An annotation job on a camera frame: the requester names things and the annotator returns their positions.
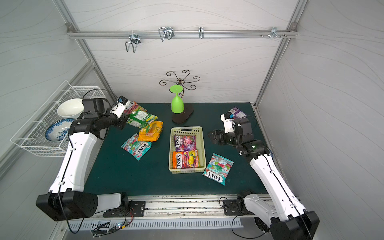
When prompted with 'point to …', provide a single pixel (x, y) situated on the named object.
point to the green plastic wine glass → (177, 103)
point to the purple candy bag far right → (237, 112)
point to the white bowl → (71, 108)
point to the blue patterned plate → (59, 130)
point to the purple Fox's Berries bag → (185, 143)
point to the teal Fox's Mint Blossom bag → (137, 148)
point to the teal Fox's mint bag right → (218, 169)
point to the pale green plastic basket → (188, 130)
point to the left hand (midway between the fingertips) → (126, 114)
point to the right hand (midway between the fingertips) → (215, 132)
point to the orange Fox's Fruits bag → (185, 159)
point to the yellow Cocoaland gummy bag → (151, 132)
